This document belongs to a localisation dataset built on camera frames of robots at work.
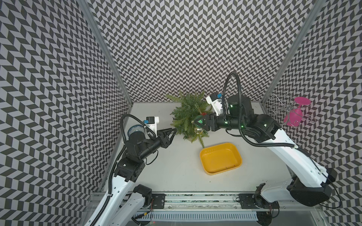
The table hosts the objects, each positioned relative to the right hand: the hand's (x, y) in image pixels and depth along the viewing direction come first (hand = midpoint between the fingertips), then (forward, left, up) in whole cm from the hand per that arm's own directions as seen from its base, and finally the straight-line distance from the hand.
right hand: (200, 123), depth 60 cm
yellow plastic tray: (-1, -15, -36) cm, 39 cm away
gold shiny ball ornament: (+6, 0, -15) cm, 16 cm away
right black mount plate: (-24, -25, -37) cm, 51 cm away
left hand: (0, +12, -7) cm, 13 cm away
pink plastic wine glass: (+12, -52, -11) cm, 55 cm away
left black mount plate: (-24, +21, -36) cm, 48 cm away
